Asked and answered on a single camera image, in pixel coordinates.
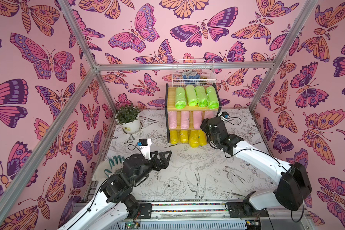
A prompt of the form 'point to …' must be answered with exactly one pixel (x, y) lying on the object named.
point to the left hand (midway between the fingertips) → (166, 152)
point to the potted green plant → (128, 117)
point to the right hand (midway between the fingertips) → (207, 121)
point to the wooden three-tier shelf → (169, 106)
